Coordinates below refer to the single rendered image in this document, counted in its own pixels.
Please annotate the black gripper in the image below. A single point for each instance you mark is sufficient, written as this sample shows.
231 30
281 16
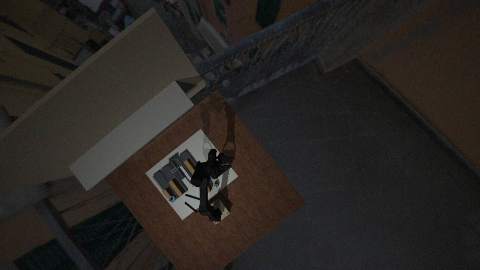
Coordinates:
217 168

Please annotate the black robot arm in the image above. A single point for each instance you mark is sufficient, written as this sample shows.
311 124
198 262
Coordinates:
201 179

